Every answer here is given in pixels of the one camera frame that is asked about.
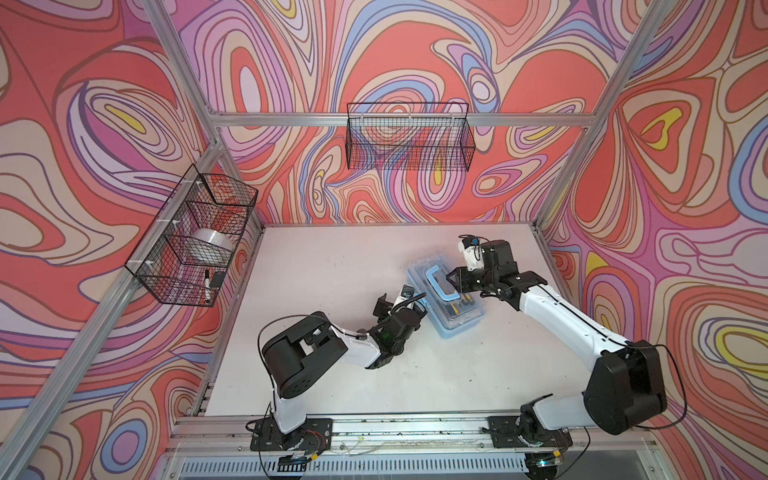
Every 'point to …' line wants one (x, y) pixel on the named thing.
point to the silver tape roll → (211, 243)
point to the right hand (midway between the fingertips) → (453, 282)
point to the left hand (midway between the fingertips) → (406, 299)
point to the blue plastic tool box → (448, 308)
